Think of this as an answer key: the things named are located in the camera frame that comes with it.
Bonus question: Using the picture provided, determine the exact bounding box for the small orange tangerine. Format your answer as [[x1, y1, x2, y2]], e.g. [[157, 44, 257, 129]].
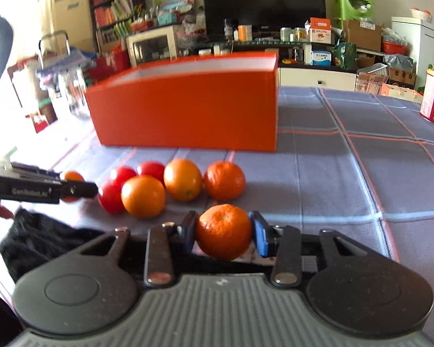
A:
[[120, 175, 166, 218], [60, 170, 86, 204], [203, 160, 246, 201], [195, 204, 252, 262]]

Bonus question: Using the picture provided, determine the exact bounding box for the black velvet cloth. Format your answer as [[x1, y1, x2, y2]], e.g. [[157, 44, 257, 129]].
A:
[[0, 208, 103, 282]]

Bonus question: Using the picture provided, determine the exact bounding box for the large orange fruit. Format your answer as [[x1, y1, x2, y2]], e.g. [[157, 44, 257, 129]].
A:
[[164, 158, 202, 201]]

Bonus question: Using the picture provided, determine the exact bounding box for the red cherry tomato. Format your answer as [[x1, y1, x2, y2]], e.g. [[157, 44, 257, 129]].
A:
[[98, 182, 125, 215]]

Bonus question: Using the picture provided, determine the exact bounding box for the plaid blue tablecloth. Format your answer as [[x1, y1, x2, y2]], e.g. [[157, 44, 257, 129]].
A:
[[0, 85, 434, 337]]

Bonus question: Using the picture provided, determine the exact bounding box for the shopping trolley cart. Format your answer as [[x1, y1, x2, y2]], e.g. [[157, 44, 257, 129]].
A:
[[36, 30, 95, 119]]

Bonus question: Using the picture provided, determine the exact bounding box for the orange cardboard box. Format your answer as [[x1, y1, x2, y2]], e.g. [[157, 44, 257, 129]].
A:
[[85, 52, 278, 152]]

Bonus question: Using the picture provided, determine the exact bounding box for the white tv stand cabinet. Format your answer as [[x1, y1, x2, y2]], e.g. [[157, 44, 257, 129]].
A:
[[198, 35, 391, 92]]

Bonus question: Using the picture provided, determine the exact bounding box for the white standing air conditioner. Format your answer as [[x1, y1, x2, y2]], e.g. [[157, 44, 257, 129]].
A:
[[52, 0, 95, 52]]

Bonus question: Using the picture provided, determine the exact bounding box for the white small glass cabinet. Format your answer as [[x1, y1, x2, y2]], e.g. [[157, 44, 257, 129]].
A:
[[126, 24, 181, 67]]

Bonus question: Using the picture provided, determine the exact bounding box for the dark tall bookshelf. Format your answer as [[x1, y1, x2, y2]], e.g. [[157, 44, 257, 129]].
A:
[[89, 0, 147, 53]]

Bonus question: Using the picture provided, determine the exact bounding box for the brown cardboard box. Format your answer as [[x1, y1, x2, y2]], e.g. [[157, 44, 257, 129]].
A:
[[343, 20, 382, 51]]

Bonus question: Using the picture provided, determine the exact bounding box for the white chest freezer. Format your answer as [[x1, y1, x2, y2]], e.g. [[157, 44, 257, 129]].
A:
[[391, 16, 434, 89]]

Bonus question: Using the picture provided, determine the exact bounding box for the white bowl of oranges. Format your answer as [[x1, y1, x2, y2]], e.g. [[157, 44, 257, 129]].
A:
[[410, 8, 433, 22]]

